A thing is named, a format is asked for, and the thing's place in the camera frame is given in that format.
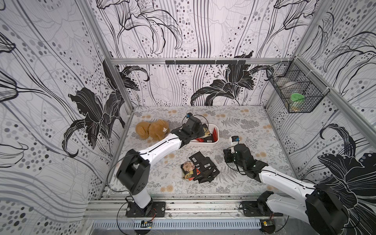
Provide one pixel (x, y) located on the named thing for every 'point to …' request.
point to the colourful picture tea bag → (187, 168)
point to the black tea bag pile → (205, 171)
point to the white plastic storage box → (210, 127)
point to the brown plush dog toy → (156, 130)
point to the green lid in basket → (296, 96)
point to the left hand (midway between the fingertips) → (202, 132)
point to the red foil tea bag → (200, 140)
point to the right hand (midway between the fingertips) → (225, 149)
